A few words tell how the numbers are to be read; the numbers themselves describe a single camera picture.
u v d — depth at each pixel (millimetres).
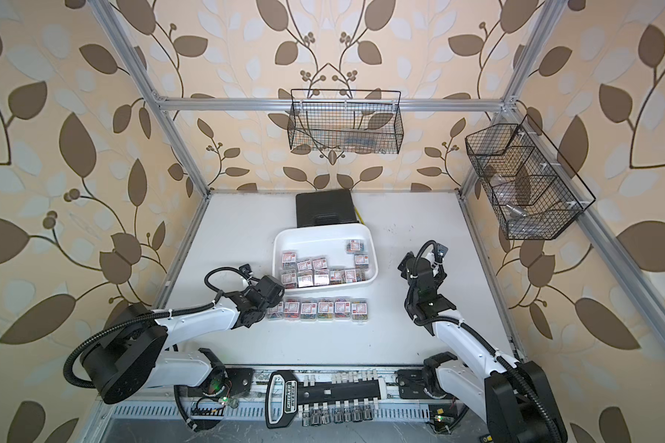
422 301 638
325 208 1118
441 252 706
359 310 860
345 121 963
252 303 680
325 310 862
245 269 793
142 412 708
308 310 862
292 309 865
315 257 990
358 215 1109
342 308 864
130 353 424
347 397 708
